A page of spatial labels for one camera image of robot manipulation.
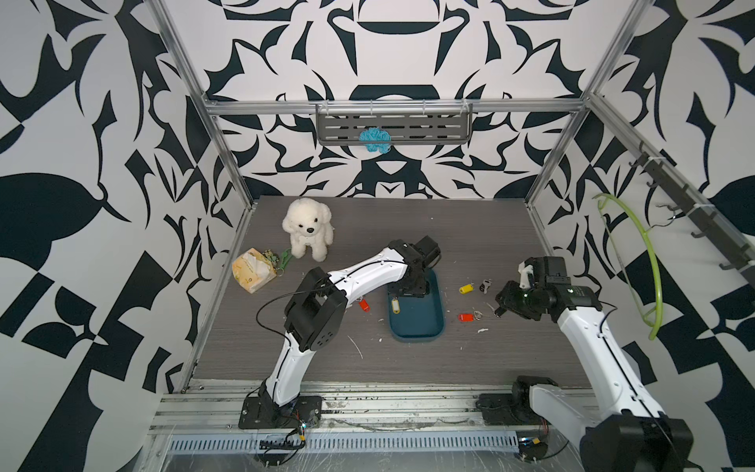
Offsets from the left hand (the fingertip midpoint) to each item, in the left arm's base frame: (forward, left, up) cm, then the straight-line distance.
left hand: (413, 287), depth 89 cm
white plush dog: (+17, +31, +10) cm, 37 cm away
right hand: (-6, -23, +6) cm, 25 cm away
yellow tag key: (+2, -18, -7) cm, 19 cm away
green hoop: (-19, -48, +19) cm, 55 cm away
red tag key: (-7, -16, -7) cm, 19 cm away
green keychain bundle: (+14, +44, -6) cm, 47 cm away
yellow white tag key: (-3, +5, -6) cm, 8 cm away
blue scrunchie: (+38, +10, +28) cm, 48 cm away
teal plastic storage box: (-7, -2, -5) cm, 9 cm away
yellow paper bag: (+9, +50, -2) cm, 51 cm away
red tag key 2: (-2, +15, -7) cm, 16 cm away
